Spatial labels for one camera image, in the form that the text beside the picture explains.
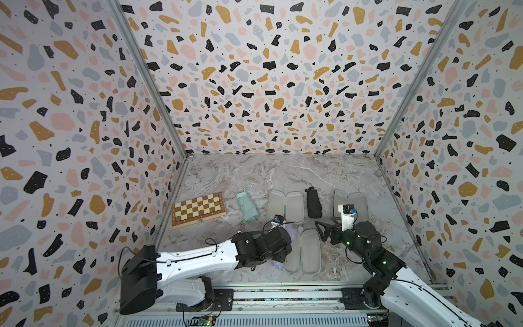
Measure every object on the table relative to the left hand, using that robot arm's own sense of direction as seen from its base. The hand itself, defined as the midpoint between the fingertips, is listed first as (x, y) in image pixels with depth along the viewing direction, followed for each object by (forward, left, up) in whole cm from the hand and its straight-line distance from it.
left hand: (288, 247), depth 75 cm
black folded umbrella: (+23, -15, -10) cm, 29 cm away
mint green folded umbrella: (+21, +17, -8) cm, 28 cm away
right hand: (+8, -15, +4) cm, 17 cm away
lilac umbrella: (+5, -2, +2) cm, 6 cm away
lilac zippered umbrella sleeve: (+3, -8, -11) cm, 14 cm away
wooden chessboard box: (+21, +40, -8) cm, 46 cm away
